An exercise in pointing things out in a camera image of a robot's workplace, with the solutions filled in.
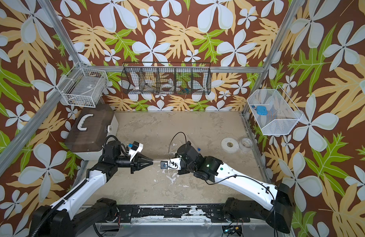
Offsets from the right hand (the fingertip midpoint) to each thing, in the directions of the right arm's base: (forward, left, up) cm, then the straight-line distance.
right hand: (173, 156), depth 74 cm
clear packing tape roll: (+19, -49, -19) cm, 55 cm away
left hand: (-2, +11, -1) cm, 11 cm away
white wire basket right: (+24, -58, +7) cm, 63 cm away
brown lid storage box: (+16, +50, +1) cm, 52 cm away
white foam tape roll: (+19, -38, -20) cm, 47 cm away
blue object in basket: (+27, -52, +6) cm, 59 cm away
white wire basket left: (+37, +53, +16) cm, 67 cm away
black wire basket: (+52, +9, +12) cm, 54 cm away
